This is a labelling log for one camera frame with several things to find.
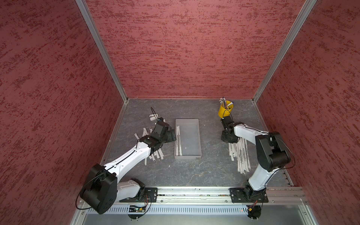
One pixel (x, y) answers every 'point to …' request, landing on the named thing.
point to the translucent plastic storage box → (191, 138)
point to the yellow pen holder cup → (226, 111)
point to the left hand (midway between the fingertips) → (168, 136)
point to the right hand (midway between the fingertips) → (227, 141)
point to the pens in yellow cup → (222, 101)
